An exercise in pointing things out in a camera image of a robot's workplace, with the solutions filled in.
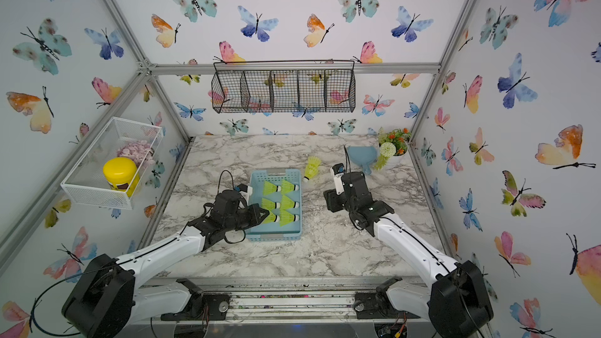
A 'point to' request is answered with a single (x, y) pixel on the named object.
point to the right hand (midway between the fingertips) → (334, 188)
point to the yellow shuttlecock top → (312, 168)
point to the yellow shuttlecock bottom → (287, 187)
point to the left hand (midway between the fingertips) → (272, 211)
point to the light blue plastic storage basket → (272, 231)
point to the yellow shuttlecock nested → (271, 218)
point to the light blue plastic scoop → (364, 156)
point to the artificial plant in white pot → (394, 146)
